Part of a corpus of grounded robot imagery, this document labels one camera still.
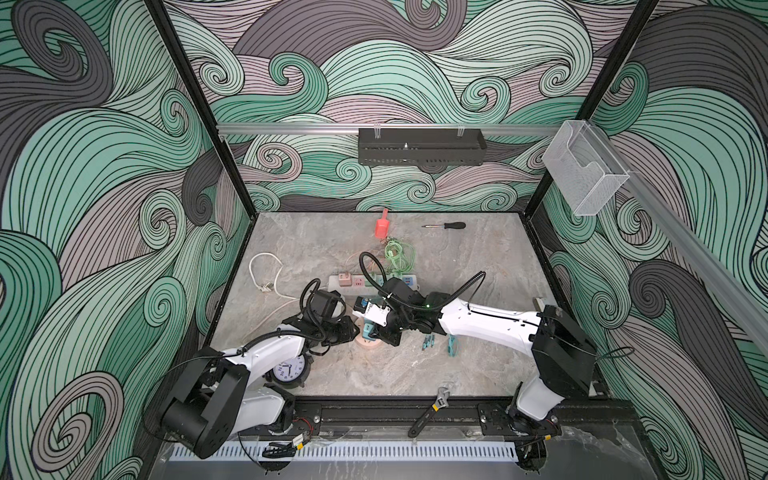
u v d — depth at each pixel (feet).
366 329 2.57
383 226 3.81
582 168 2.61
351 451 2.29
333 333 2.43
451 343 2.61
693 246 1.93
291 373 2.56
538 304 3.02
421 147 3.04
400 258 3.32
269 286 3.13
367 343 2.74
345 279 3.03
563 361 1.43
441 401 2.49
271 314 3.02
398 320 2.26
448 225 3.85
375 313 2.33
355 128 3.08
